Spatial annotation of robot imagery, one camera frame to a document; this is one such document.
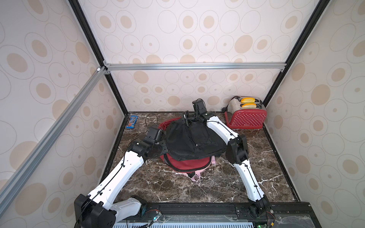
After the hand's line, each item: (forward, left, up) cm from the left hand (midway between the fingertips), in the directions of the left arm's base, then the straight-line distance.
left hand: (169, 147), depth 77 cm
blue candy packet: (+36, +33, -18) cm, 52 cm away
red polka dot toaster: (+30, -51, -3) cm, 59 cm away
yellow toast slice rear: (+38, -53, +1) cm, 65 cm away
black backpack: (+10, -17, -8) cm, 21 cm away
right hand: (+18, 0, 0) cm, 18 cm away
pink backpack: (-9, -16, -18) cm, 26 cm away
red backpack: (-6, -9, -11) cm, 16 cm away
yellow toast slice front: (+33, -52, +1) cm, 62 cm away
